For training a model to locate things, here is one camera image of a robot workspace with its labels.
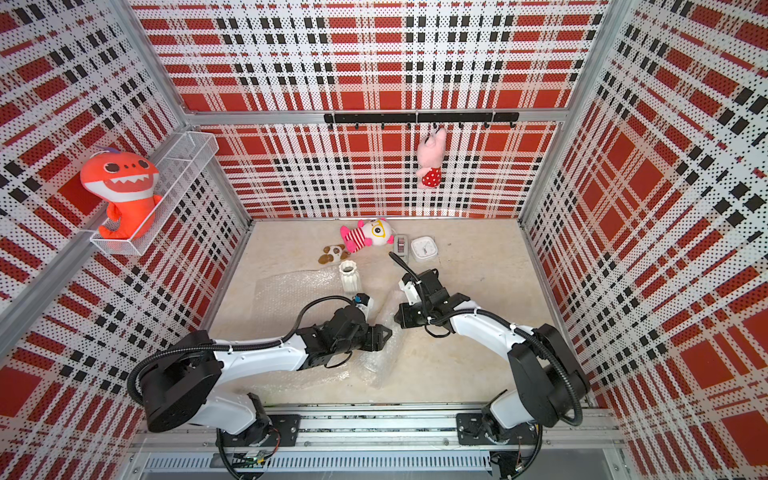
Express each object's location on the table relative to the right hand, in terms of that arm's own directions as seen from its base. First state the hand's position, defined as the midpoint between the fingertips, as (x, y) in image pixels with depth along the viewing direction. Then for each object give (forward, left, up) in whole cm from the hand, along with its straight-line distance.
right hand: (400, 317), depth 85 cm
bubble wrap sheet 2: (-14, +7, 0) cm, 16 cm away
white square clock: (+30, -9, -5) cm, 32 cm away
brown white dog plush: (+28, +25, -5) cm, 38 cm away
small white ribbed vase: (+9, +15, +7) cm, 19 cm away
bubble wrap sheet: (+9, +39, -8) cm, 41 cm away
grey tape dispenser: (+30, 0, -4) cm, 31 cm away
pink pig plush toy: (+43, -9, +25) cm, 51 cm away
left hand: (-4, +4, -2) cm, 6 cm away
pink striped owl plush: (+34, +10, -1) cm, 36 cm away
